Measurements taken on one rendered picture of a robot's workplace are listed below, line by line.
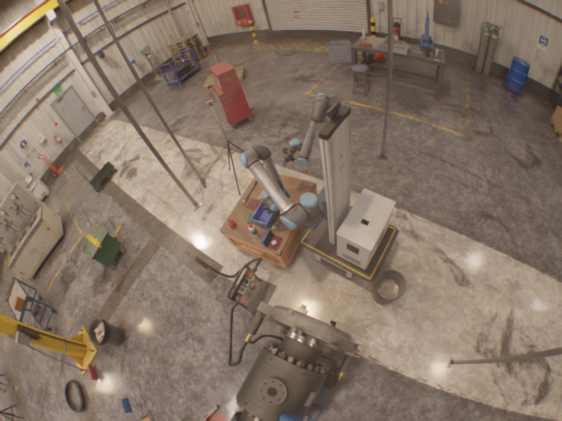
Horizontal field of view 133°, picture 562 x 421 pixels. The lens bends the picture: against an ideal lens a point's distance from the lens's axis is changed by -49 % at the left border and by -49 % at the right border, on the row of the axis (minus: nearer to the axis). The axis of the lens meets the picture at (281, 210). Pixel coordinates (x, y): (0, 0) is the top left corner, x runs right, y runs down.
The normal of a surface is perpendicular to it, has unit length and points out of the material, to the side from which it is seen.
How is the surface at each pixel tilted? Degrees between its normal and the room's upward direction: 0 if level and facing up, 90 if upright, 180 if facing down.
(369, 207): 0
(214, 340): 0
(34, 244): 90
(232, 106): 90
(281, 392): 0
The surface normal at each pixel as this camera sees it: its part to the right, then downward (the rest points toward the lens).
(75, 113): 0.82, 0.36
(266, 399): -0.21, -0.55
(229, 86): 0.44, 0.69
